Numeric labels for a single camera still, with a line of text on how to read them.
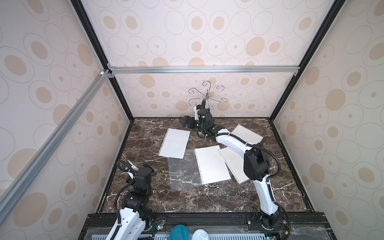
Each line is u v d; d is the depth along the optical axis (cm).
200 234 66
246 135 111
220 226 73
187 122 81
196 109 84
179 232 65
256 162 55
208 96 89
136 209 53
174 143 106
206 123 72
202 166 93
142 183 58
